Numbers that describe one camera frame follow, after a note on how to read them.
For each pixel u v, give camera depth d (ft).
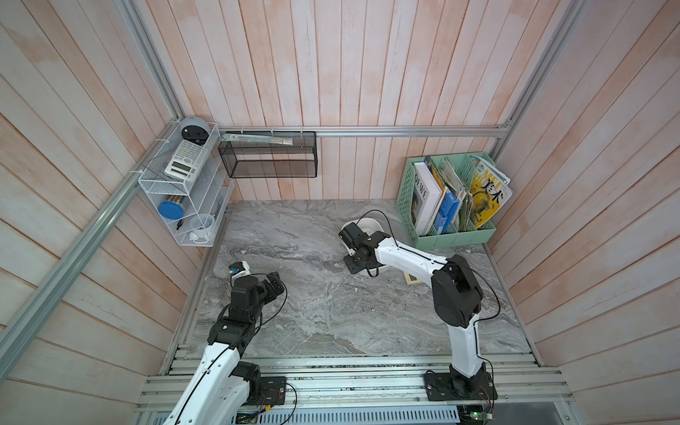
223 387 1.62
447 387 2.38
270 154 3.48
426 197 2.97
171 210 2.51
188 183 2.45
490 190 3.24
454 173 3.14
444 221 3.15
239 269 2.26
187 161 2.53
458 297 1.68
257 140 2.96
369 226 3.53
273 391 2.40
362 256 2.25
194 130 2.63
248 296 1.95
